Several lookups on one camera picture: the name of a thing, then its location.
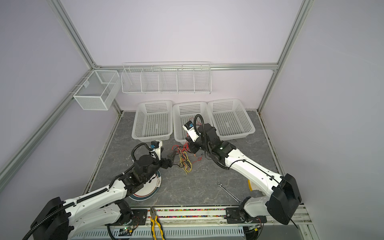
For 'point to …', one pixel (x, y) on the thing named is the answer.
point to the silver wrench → (235, 197)
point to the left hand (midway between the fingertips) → (170, 151)
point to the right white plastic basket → (230, 119)
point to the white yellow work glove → (250, 185)
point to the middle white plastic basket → (183, 112)
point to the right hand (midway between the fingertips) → (187, 138)
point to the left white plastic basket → (153, 121)
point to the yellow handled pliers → (154, 219)
